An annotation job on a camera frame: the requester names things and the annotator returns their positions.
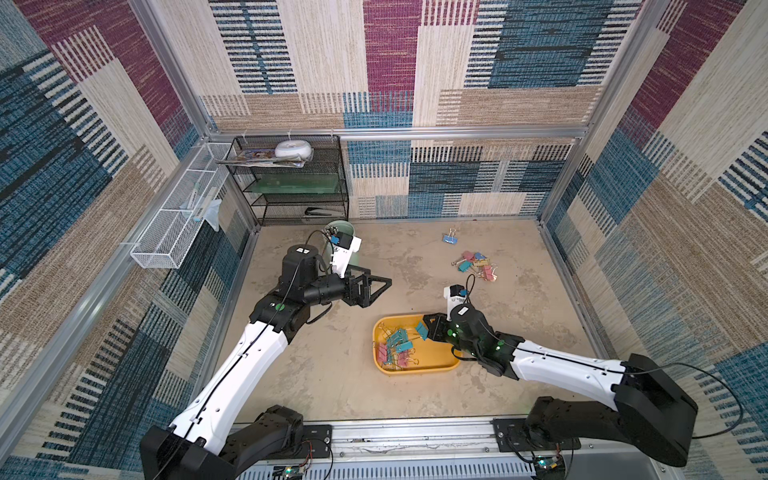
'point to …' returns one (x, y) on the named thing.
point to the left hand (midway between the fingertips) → (377, 276)
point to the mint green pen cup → (343, 227)
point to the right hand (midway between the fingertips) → (422, 315)
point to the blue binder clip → (449, 238)
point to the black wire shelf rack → (291, 179)
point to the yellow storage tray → (432, 356)
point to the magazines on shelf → (265, 158)
